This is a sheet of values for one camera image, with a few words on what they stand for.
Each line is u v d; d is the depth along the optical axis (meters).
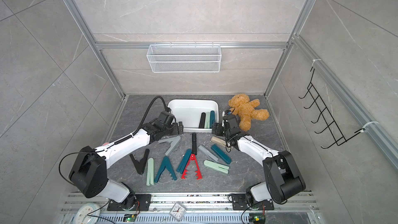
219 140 0.92
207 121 1.01
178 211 0.70
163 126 0.66
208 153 0.86
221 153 0.88
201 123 1.01
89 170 0.43
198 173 0.82
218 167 0.82
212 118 1.04
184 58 1.01
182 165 0.83
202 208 0.73
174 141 0.93
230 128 0.69
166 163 0.85
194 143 0.91
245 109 1.01
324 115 0.68
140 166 0.85
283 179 0.42
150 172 0.81
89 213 0.61
